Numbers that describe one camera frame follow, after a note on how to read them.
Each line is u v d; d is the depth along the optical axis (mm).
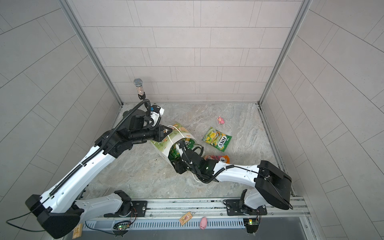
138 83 850
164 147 713
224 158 851
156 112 580
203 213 707
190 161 567
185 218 680
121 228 643
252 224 680
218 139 937
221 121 1045
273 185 403
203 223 669
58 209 365
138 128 502
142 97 960
